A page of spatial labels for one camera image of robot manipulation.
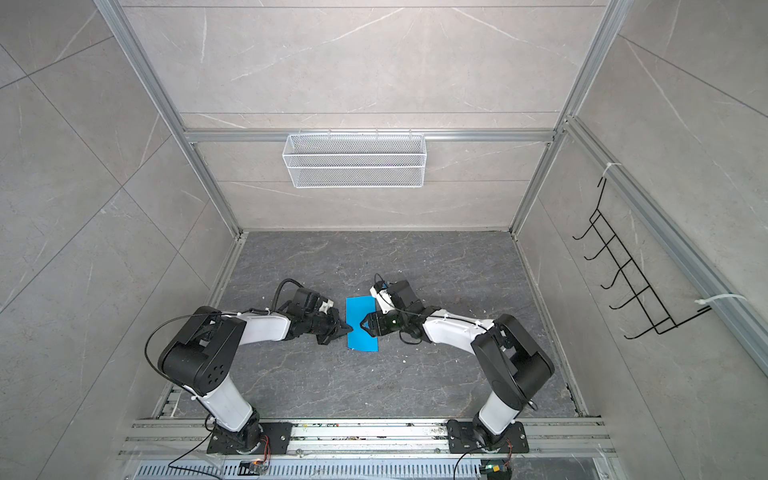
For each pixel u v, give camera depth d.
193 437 0.75
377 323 0.78
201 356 0.48
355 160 1.00
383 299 0.82
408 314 0.70
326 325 0.82
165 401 0.82
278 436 0.73
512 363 0.45
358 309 1.00
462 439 0.73
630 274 0.68
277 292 0.78
